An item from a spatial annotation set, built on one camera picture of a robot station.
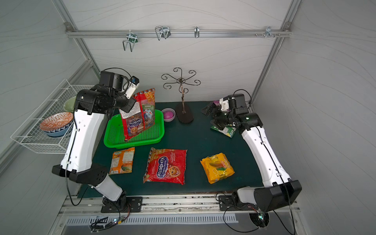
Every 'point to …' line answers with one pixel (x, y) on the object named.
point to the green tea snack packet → (229, 130)
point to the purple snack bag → (216, 102)
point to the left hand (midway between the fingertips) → (128, 98)
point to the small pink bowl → (169, 114)
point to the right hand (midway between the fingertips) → (205, 114)
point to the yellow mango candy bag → (217, 167)
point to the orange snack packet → (122, 161)
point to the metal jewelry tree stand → (184, 112)
